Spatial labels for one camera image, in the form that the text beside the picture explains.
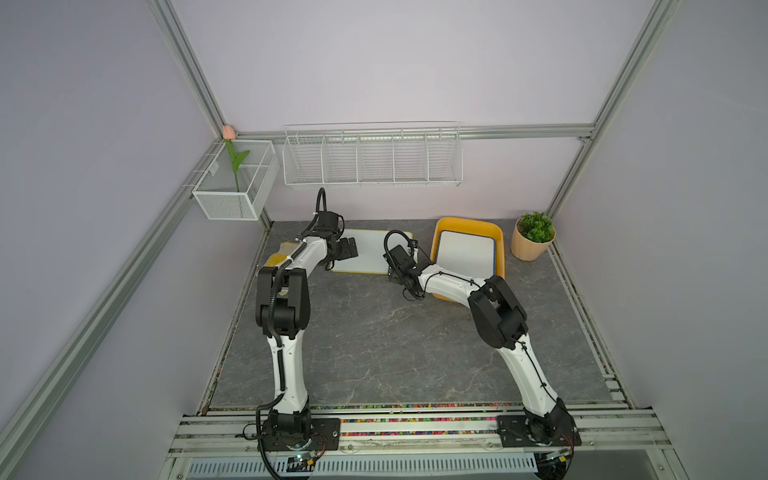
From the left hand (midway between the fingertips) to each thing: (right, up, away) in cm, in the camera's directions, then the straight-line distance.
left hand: (345, 252), depth 103 cm
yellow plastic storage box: (+47, +9, +9) cm, 49 cm away
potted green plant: (+64, +6, -3) cm, 64 cm away
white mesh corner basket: (-30, +22, -14) cm, 39 cm away
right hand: (+19, -6, 0) cm, 20 cm away
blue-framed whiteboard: (+46, -1, +6) cm, 47 cm away
